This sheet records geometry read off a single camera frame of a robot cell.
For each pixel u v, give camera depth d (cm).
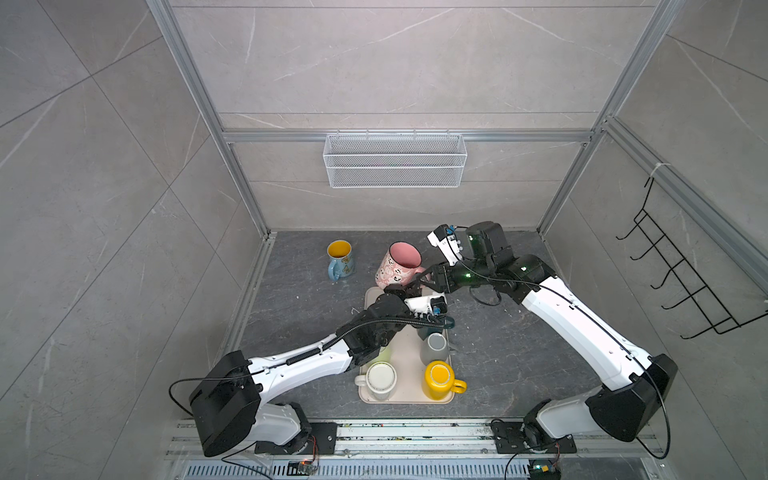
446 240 64
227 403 41
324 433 74
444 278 61
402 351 88
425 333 90
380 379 76
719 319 59
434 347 79
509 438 73
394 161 101
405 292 66
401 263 70
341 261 98
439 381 74
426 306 63
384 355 78
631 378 40
